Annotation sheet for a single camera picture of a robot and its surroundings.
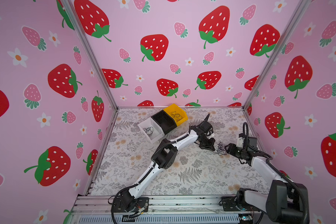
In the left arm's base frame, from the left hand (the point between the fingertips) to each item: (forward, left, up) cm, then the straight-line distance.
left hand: (216, 149), depth 91 cm
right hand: (0, -7, +3) cm, 7 cm away
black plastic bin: (+27, +35, -4) cm, 45 cm away
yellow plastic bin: (+32, +24, -2) cm, 40 cm away
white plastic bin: (+16, +41, -3) cm, 44 cm away
